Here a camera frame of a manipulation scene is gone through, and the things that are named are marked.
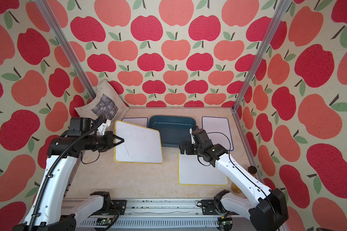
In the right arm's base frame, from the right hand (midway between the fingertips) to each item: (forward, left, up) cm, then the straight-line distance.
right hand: (187, 148), depth 80 cm
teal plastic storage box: (+25, +10, -17) cm, 32 cm away
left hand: (-8, +30, +15) cm, 34 cm away
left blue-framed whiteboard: (+28, +37, -14) cm, 48 cm away
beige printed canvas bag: (+31, +60, +2) cm, 68 cm away
